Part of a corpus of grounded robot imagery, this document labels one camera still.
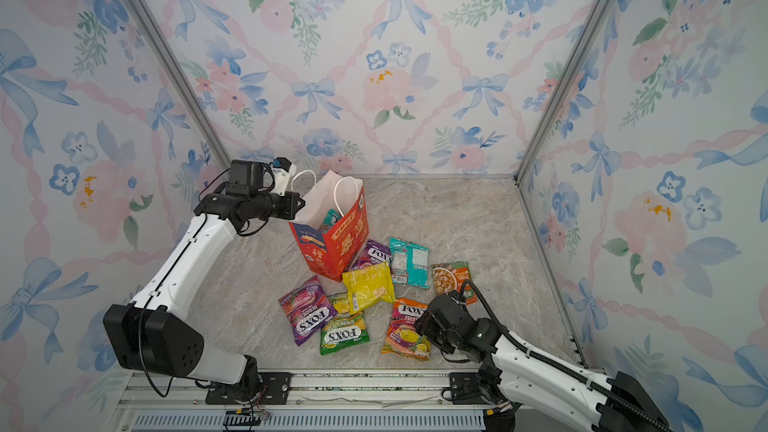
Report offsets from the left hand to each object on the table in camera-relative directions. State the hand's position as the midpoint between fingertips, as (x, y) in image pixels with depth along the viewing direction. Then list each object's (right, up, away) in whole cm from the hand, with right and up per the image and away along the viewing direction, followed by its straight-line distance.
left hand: (304, 199), depth 80 cm
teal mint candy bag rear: (+29, -19, +13) cm, 37 cm away
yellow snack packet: (+17, -25, +6) cm, 30 cm away
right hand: (+30, -35, +2) cm, 46 cm away
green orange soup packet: (+42, -23, +13) cm, 50 cm away
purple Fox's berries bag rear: (+17, -17, +16) cm, 29 cm away
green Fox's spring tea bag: (+10, -36, 0) cm, 37 cm away
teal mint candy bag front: (+4, -5, +16) cm, 17 cm away
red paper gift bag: (+8, -8, -6) cm, 13 cm away
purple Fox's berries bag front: (0, -30, +4) cm, 31 cm away
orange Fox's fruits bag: (+26, -37, 0) cm, 45 cm away
